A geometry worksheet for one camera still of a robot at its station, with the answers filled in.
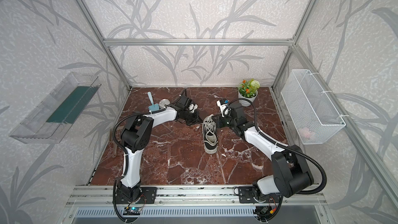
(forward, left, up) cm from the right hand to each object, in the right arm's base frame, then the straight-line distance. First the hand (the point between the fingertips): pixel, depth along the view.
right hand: (213, 113), depth 86 cm
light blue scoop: (+16, +41, -16) cm, 47 cm away
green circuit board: (-44, +38, -16) cm, 60 cm away
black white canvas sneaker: (-16, +1, -11) cm, 19 cm away
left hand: (+4, +5, -10) cm, 12 cm away
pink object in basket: (-15, -43, +5) cm, 46 cm away
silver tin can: (+16, +34, -11) cm, 39 cm away
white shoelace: (-2, +1, -11) cm, 12 cm away
